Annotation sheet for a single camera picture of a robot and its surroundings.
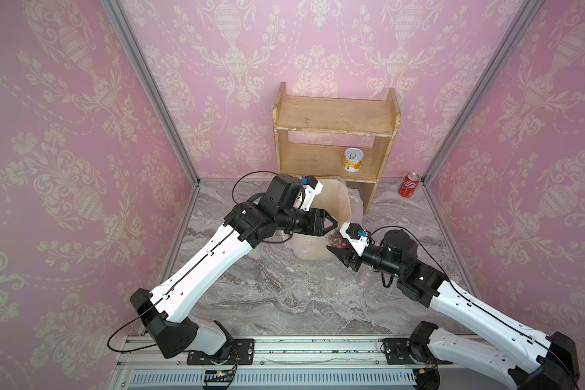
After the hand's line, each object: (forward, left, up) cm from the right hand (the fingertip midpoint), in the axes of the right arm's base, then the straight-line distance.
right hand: (335, 238), depth 70 cm
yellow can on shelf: (+34, -12, 0) cm, 36 cm away
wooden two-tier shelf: (+52, -8, -3) cm, 53 cm away
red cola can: (+37, -40, -18) cm, 58 cm away
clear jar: (-2, 0, +2) cm, 3 cm away
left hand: (0, +2, +7) cm, 7 cm away
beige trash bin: (+19, -3, -5) cm, 20 cm away
